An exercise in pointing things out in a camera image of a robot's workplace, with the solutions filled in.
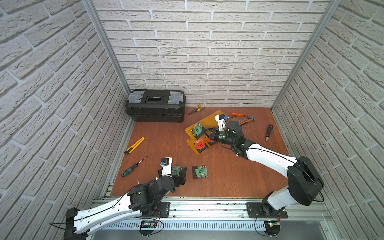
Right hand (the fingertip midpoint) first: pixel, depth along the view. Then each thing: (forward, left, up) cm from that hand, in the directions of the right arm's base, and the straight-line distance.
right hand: (204, 130), depth 79 cm
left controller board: (-38, +31, -24) cm, 55 cm away
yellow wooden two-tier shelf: (+10, -4, -6) cm, 13 cm away
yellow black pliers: (+36, +3, -20) cm, 41 cm away
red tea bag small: (-6, -2, +1) cm, 7 cm away
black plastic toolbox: (+27, +30, -5) cm, 41 cm away
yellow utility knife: (+1, +48, -19) cm, 52 cm away
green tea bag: (+1, +3, -2) cm, 4 cm away
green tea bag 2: (-15, +3, -21) cm, 26 cm away
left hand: (-16, +13, -10) cm, 23 cm away
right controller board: (-43, -30, -23) cm, 57 cm away
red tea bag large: (+2, +2, -19) cm, 20 cm away
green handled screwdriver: (-12, +45, -19) cm, 50 cm away
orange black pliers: (+25, -40, -21) cm, 52 cm away
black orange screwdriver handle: (+12, -49, -20) cm, 54 cm away
